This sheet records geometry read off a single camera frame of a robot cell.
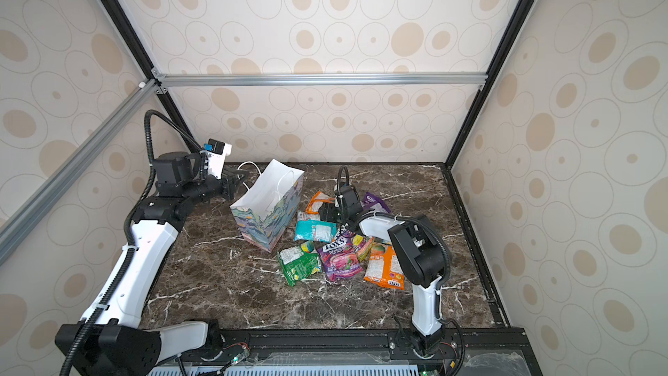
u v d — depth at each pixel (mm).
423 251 521
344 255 873
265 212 866
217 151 605
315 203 1009
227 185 623
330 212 868
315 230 946
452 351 729
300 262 868
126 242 449
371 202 1029
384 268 855
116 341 368
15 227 509
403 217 572
